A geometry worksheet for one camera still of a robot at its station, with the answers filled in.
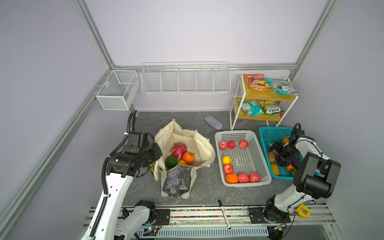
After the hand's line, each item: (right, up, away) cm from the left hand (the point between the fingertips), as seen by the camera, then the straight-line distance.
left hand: (161, 154), depth 69 cm
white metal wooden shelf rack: (+43, +31, +12) cm, 54 cm away
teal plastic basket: (+70, +7, +39) cm, 80 cm away
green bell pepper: (+2, -7, +13) cm, 15 cm away
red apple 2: (+47, +1, +27) cm, 54 cm away
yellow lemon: (+34, -7, +20) cm, 40 cm away
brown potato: (+62, -6, +20) cm, 65 cm away
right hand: (+64, -6, +20) cm, 67 cm away
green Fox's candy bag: (+65, +25, +28) cm, 75 cm away
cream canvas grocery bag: (+8, -13, +1) cm, 15 cm away
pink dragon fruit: (+5, -2, +20) cm, 20 cm away
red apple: (+33, +1, +26) cm, 43 cm away
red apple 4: (+42, -16, +12) cm, 46 cm away
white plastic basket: (+49, -9, +24) cm, 55 cm away
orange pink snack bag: (+52, +39, +17) cm, 67 cm away
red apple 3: (+34, -12, +15) cm, 39 cm away
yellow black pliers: (-2, -4, -7) cm, 8 cm away
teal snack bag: (+52, +25, +27) cm, 63 cm away
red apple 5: (+48, -15, +11) cm, 51 cm away
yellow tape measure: (+70, -30, +5) cm, 76 cm away
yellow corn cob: (+62, -12, +15) cm, 65 cm away
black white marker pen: (+30, -32, +5) cm, 44 cm away
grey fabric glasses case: (+29, +16, +43) cm, 54 cm away
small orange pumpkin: (+12, -6, +17) cm, 22 cm away
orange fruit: (+35, -15, +10) cm, 40 cm away
